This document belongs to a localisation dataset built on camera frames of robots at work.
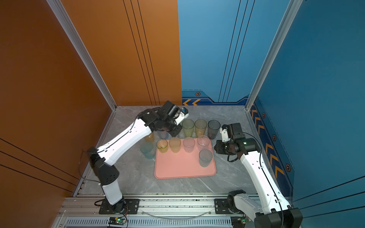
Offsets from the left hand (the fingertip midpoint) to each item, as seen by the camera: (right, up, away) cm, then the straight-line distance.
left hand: (181, 127), depth 77 cm
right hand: (+20, -11, -1) cm, 22 cm away
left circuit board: (-33, -47, -6) cm, 58 cm away
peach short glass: (-4, -11, +9) cm, 15 cm away
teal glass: (+15, -19, +12) cm, 27 cm away
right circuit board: (+29, -47, -7) cm, 56 cm away
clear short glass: (+4, -11, +10) cm, 15 cm away
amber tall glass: (+12, 0, +15) cm, 19 cm away
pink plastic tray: (-8, -24, +10) cm, 27 cm away
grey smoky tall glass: (+20, -1, +15) cm, 25 cm away
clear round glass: (+14, -12, +19) cm, 26 cm away
